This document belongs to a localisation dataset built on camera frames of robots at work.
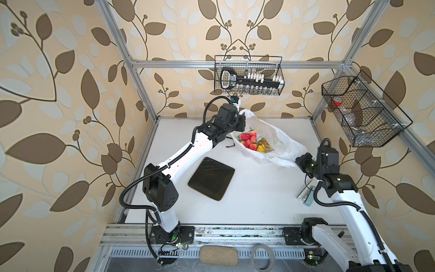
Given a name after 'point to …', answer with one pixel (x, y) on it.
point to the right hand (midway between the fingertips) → (296, 158)
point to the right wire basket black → (368, 117)
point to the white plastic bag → (285, 150)
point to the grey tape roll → (272, 258)
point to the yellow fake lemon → (260, 149)
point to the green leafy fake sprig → (263, 141)
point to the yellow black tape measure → (231, 145)
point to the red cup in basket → (337, 101)
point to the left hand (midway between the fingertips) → (247, 116)
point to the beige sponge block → (220, 255)
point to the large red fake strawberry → (244, 136)
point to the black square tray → (212, 178)
